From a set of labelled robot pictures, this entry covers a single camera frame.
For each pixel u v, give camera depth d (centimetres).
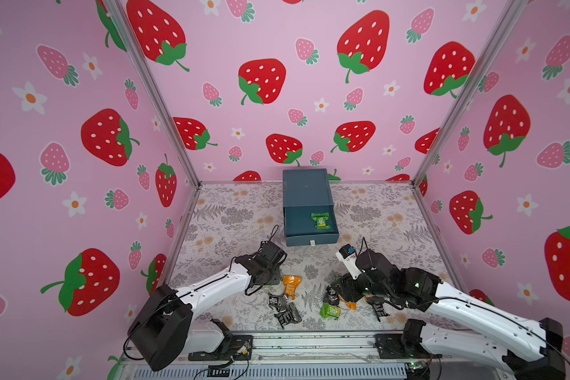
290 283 87
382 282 52
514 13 69
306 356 73
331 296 83
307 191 89
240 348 72
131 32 73
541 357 40
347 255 64
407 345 65
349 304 82
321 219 86
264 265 66
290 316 80
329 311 80
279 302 82
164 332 41
